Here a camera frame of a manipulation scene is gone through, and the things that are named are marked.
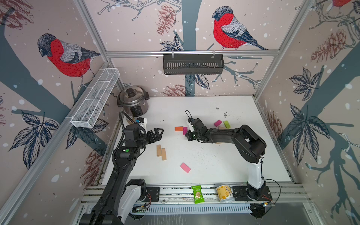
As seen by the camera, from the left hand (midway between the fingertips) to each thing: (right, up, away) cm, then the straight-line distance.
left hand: (159, 129), depth 79 cm
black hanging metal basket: (+21, +45, +25) cm, 56 cm away
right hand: (+16, -6, +19) cm, 26 cm away
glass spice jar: (-13, +5, -11) cm, 18 cm away
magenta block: (+15, -4, +21) cm, 27 cm away
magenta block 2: (+40, 0, +25) cm, 47 cm away
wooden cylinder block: (+43, -3, +23) cm, 49 cm away
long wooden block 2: (-3, -16, +11) cm, 20 cm away
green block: (+47, 0, +24) cm, 53 cm away
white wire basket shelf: (-37, +8, -8) cm, 38 cm away
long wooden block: (+1, -18, +9) cm, 20 cm away
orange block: (+11, -3, +23) cm, 25 cm away
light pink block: (+15, -25, +5) cm, 29 cm away
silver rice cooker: (-20, +18, +16) cm, 31 cm away
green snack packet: (+22, -34, -6) cm, 41 cm away
